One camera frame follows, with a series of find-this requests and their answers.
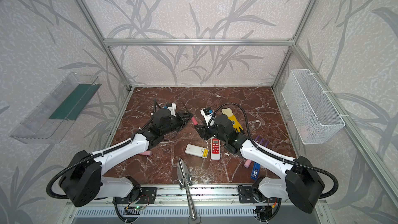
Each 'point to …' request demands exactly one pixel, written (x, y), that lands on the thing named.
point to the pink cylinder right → (247, 163)
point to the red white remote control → (215, 149)
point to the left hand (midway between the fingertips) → (196, 111)
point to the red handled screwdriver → (194, 120)
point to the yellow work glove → (228, 112)
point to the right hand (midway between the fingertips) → (199, 119)
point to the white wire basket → (315, 120)
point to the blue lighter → (255, 170)
